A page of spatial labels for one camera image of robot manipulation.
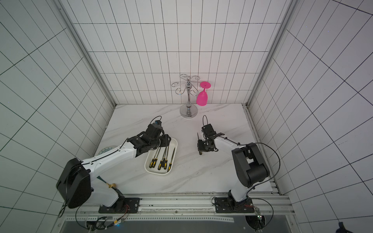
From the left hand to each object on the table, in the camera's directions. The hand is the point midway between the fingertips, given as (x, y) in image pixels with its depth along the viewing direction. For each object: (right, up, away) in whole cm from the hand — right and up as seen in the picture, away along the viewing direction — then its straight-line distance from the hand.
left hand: (166, 141), depth 85 cm
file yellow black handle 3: (+3, -14, +2) cm, 14 cm away
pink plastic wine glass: (+24, +29, +15) cm, 41 cm away
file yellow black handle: (-8, -13, +3) cm, 15 cm away
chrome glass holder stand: (+13, +19, +31) cm, 39 cm away
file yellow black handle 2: (-1, -14, +2) cm, 14 cm away
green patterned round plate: (-39, -6, +5) cm, 40 cm away
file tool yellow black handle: (-4, -14, +3) cm, 15 cm away
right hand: (+18, -6, +8) cm, 20 cm away
